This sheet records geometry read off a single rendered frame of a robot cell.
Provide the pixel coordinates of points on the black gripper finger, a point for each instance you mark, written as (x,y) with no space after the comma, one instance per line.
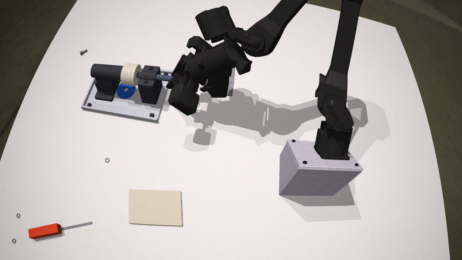
(180,67)
(174,80)

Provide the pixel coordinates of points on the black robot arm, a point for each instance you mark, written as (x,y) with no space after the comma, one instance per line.
(334,135)

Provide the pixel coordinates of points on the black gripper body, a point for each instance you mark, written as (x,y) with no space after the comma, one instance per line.
(197,71)

